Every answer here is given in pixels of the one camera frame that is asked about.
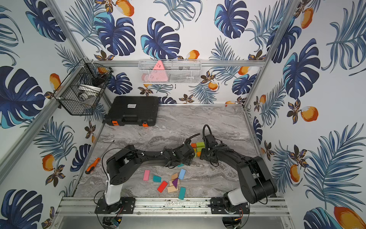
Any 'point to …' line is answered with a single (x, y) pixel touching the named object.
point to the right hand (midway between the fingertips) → (206, 156)
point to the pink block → (146, 175)
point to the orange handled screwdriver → (91, 168)
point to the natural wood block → (171, 188)
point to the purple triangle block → (175, 182)
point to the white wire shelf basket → (170, 71)
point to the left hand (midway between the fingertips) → (188, 154)
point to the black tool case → (133, 110)
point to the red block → (162, 186)
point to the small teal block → (157, 179)
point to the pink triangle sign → (158, 72)
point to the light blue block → (182, 174)
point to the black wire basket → (81, 91)
